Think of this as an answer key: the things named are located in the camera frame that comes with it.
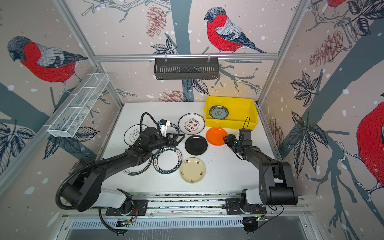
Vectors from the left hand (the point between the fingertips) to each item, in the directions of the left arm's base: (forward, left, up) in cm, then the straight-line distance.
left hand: (180, 136), depth 81 cm
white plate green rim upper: (+17, +8, -16) cm, 24 cm away
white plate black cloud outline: (+14, +37, -18) cm, 43 cm away
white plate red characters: (+21, -6, -16) cm, 27 cm away
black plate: (+3, -9, -16) cm, 19 cm away
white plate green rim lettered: (-6, +9, -18) cm, 21 cm away
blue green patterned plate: (+31, -27, -16) cm, 44 cm away
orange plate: (+11, -22, -18) cm, 30 cm away
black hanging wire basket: (+52, -2, +11) cm, 53 cm away
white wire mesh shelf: (+6, +54, +13) cm, 56 cm away
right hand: (+4, -27, -11) cm, 30 cm away
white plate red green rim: (-12, +24, -16) cm, 31 cm away
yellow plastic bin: (+29, -35, -14) cm, 48 cm away
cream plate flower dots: (-12, -7, -18) cm, 23 cm away
